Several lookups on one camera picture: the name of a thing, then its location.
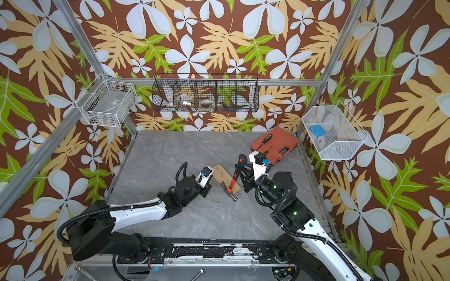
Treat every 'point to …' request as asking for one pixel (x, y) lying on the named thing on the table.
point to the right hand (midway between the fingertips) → (237, 165)
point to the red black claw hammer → (229, 189)
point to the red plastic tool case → (276, 144)
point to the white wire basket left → (107, 103)
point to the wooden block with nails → (224, 177)
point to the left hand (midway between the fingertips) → (211, 172)
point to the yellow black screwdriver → (268, 137)
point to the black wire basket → (221, 92)
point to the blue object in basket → (317, 130)
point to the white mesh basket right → (335, 134)
